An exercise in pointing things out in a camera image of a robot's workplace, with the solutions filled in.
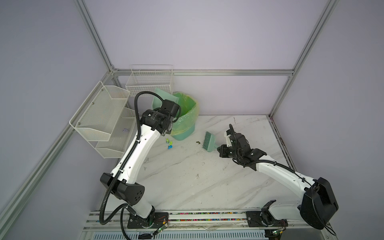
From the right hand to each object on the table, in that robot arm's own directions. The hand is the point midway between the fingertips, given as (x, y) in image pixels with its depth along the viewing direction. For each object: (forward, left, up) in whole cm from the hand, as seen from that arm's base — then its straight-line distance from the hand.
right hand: (216, 148), depth 82 cm
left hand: (+2, +30, +17) cm, 35 cm away
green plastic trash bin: (+13, +19, +3) cm, 23 cm away
